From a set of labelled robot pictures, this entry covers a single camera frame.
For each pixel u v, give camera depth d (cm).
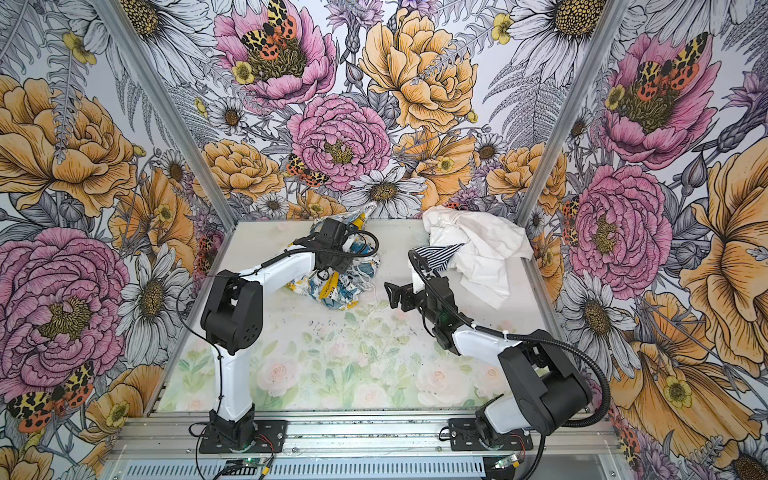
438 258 102
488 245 105
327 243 77
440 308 67
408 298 78
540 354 50
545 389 44
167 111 88
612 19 73
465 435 73
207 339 56
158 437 77
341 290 94
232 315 54
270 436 74
